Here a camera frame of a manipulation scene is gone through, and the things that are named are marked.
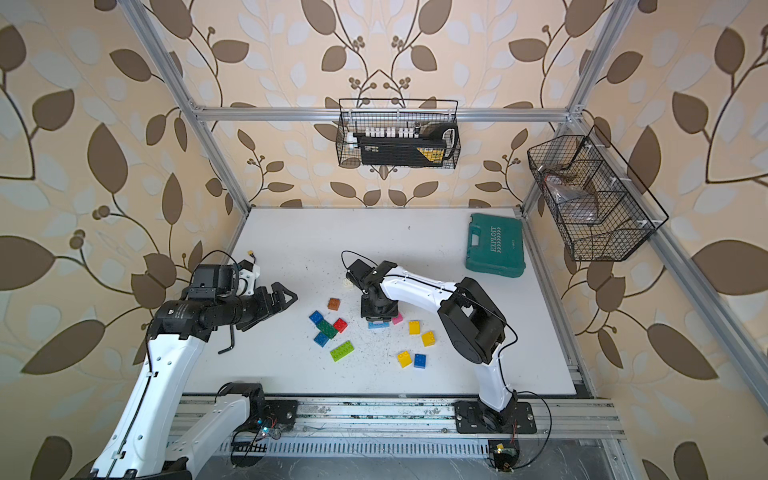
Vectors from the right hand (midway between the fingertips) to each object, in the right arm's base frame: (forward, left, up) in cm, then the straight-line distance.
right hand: (374, 318), depth 89 cm
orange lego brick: (+6, +13, -1) cm, 14 cm away
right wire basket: (+12, -58, +30) cm, 66 cm away
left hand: (-3, +21, +19) cm, 28 cm away
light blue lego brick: (-2, 0, -2) cm, 2 cm away
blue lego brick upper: (+2, +18, -2) cm, 18 cm away
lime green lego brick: (-9, +10, -2) cm, 14 cm away
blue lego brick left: (-5, +16, -1) cm, 17 cm away
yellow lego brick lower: (-12, -8, -2) cm, 15 cm away
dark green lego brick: (-2, +14, -2) cm, 15 cm away
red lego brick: (-1, +10, -1) cm, 11 cm away
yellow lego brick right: (-7, -16, -1) cm, 17 cm away
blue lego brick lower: (-13, -13, -2) cm, 18 cm away
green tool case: (+24, -42, +3) cm, 48 cm away
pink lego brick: (0, -7, -3) cm, 7 cm away
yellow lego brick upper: (-3, -12, -2) cm, 12 cm away
